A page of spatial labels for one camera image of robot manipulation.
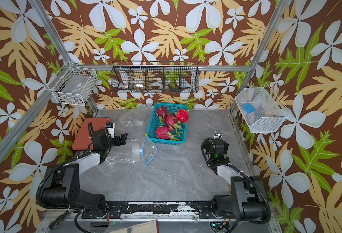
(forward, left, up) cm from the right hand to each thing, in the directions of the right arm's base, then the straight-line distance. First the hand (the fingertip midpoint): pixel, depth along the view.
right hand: (214, 139), depth 91 cm
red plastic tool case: (+2, +87, -5) cm, 87 cm away
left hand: (+5, +60, +2) cm, 61 cm away
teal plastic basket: (+18, +40, -6) cm, 45 cm away
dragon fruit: (+5, +33, 0) cm, 33 cm away
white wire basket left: (+23, +86, +25) cm, 93 cm away
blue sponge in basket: (+12, -19, +16) cm, 28 cm away
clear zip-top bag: (+12, +53, +3) cm, 55 cm away
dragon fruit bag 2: (+23, +34, +1) cm, 41 cm away
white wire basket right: (+9, -26, +17) cm, 32 cm away
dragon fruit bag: (+16, +28, 0) cm, 32 cm away
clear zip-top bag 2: (-9, +45, +2) cm, 46 cm away
